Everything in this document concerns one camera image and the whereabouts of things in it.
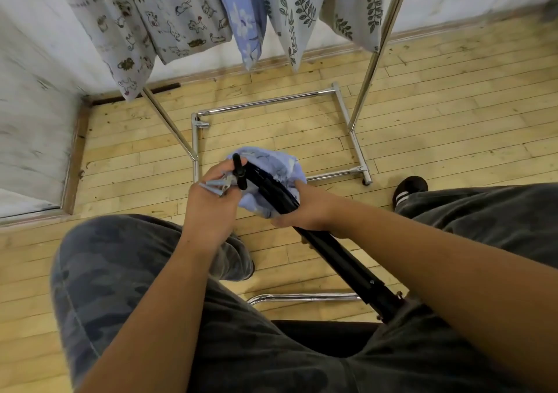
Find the person's left forearm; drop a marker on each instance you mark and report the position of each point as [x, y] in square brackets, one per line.
[144, 327]

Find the black chair seat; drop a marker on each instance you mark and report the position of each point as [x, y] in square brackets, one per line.
[322, 338]

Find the chrome clothes rack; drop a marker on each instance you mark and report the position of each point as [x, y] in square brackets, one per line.
[375, 48]

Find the person's right hand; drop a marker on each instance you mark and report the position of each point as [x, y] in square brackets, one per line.
[314, 209]

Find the blue floral bag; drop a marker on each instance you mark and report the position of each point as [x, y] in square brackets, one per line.
[279, 166]

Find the black striped right shoe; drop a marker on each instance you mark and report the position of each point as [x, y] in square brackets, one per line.
[410, 188]

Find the person's right forearm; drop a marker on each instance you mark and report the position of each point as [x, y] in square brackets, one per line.
[457, 283]

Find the person's left hand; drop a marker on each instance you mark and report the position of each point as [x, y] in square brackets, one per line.
[209, 218]

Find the chrome chair frame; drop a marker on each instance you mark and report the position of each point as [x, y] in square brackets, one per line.
[305, 297]

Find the black baseboard strip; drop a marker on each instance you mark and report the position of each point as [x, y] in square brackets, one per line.
[139, 94]

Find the grey metal furniture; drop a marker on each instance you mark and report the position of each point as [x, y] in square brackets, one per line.
[550, 9]

